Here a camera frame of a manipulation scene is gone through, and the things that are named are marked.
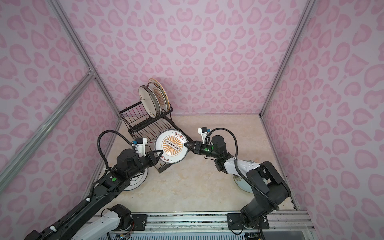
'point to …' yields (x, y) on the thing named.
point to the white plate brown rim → (148, 101)
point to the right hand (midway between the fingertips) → (186, 145)
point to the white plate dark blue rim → (156, 104)
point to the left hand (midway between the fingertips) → (163, 149)
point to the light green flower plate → (242, 184)
